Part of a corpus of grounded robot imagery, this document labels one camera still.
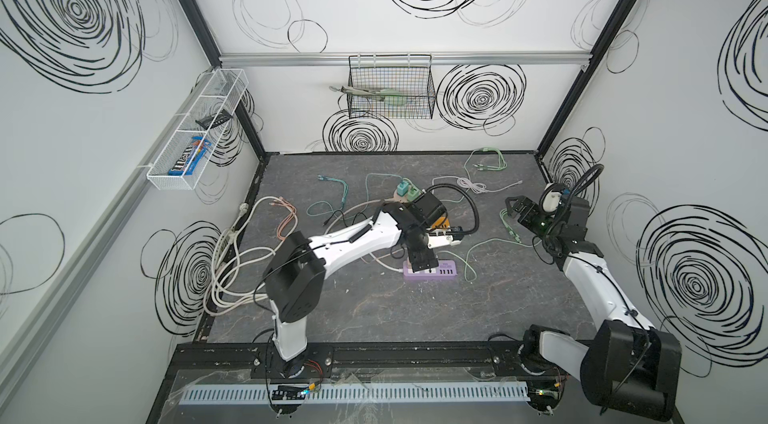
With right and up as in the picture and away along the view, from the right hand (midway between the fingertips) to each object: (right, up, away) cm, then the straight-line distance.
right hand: (518, 204), depth 84 cm
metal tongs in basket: (-40, +34, +7) cm, 52 cm away
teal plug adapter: (-32, +4, +17) cm, 37 cm away
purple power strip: (-20, -19, +2) cm, 28 cm away
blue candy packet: (-85, +12, -13) cm, 87 cm away
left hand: (-25, -12, -2) cm, 28 cm away
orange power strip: (-23, -4, -14) cm, 27 cm away
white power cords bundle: (-80, -15, +5) cm, 82 cm away
